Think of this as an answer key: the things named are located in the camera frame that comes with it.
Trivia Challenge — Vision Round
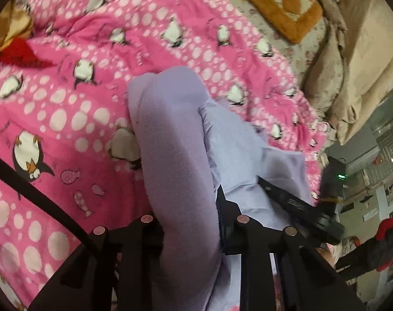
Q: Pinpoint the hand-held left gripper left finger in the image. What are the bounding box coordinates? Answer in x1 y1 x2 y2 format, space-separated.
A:
28 214 166 311

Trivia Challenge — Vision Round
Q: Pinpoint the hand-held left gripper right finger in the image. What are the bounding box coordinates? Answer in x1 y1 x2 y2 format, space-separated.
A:
216 185 367 311

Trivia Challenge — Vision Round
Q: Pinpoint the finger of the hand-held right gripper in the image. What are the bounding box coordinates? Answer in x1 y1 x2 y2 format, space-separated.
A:
256 176 319 217

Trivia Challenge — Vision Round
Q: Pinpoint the purple fleece jacket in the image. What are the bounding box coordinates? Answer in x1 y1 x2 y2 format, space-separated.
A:
127 66 313 311

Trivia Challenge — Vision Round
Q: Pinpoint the person's right hand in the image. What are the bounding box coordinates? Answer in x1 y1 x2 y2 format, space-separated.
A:
316 244 341 265

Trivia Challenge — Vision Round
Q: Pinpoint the black and red garment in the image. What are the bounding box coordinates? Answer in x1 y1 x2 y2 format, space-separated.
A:
335 218 393 281

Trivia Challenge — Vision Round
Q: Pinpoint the beige crumpled blanket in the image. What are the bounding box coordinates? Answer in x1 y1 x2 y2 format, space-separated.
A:
302 0 393 146

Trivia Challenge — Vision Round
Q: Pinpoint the floral quilt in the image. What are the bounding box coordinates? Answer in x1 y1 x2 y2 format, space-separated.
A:
196 0 346 117

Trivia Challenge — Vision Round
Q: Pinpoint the pink penguin print blanket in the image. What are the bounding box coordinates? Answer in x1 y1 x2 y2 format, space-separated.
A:
0 0 325 310

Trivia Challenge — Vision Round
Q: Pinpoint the orange checkered plush mat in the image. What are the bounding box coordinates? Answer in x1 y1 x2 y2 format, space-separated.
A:
219 0 324 44

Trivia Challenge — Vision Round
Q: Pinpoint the orange yellow red printed cloth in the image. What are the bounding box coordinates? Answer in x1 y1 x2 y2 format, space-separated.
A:
0 0 54 70

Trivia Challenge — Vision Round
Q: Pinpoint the wall poster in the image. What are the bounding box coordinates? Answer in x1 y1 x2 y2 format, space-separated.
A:
382 181 393 206

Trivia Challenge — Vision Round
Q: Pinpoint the black cable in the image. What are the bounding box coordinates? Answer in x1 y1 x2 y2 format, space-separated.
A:
0 151 101 260

